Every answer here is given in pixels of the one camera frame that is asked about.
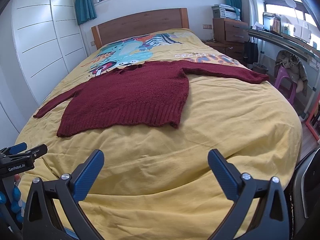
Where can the teal left curtain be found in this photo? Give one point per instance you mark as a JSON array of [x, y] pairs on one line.
[[85, 11]]

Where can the white printer on cabinet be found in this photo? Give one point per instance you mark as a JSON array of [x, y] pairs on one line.
[[226, 11]]

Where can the brown wooden drawer cabinet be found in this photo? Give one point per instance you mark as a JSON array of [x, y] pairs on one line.
[[229, 37]]

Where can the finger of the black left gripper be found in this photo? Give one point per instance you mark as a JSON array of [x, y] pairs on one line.
[[37, 152]]

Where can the brown jacket on stool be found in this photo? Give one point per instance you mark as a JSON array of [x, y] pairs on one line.
[[294, 68]]

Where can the white desk lamp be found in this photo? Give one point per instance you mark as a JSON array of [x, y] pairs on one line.
[[293, 5]]

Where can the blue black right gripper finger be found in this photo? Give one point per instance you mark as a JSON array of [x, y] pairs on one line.
[[16, 148]]

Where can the purple plastic stool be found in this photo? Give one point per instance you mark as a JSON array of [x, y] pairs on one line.
[[283, 80]]

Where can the dark waste bin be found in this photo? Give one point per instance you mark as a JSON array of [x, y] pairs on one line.
[[259, 68]]

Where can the white sliding wardrobe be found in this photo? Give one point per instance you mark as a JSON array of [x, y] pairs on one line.
[[48, 42]]

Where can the dark red knitted sweater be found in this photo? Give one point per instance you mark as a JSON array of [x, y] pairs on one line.
[[153, 93]]

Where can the black bag under desk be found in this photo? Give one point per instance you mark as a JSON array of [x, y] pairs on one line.
[[251, 52]]

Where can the glass-top desk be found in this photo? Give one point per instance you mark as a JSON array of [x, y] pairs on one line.
[[298, 48]]

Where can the yellow patterned duvet cover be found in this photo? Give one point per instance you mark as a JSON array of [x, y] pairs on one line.
[[156, 182]]

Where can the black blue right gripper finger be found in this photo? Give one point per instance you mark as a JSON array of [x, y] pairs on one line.
[[270, 219], [41, 219]]

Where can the wooden bed headboard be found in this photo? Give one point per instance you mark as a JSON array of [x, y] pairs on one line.
[[141, 23]]

